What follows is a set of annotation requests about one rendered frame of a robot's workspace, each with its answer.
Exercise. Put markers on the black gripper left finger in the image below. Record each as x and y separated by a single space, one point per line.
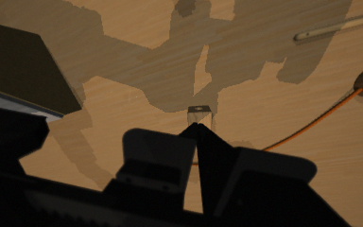
163 149

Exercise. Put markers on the round wooden button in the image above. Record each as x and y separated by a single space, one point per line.
359 83

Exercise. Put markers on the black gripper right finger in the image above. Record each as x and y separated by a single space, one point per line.
221 165

